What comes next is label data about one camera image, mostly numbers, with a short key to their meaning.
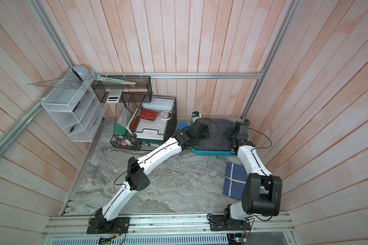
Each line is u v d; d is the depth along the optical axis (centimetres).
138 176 54
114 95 98
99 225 62
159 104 96
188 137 64
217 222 73
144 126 88
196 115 75
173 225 75
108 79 92
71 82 85
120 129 103
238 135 67
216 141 86
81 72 82
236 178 89
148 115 92
